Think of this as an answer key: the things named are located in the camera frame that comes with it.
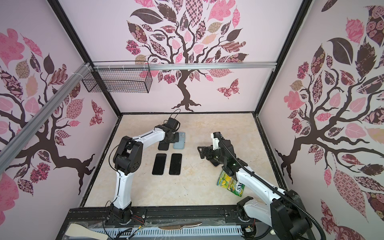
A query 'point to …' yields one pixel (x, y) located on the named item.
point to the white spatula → (78, 230)
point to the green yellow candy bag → (230, 183)
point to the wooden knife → (178, 227)
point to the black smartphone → (159, 165)
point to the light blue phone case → (180, 145)
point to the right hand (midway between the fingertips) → (205, 145)
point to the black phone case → (163, 146)
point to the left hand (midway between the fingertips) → (174, 140)
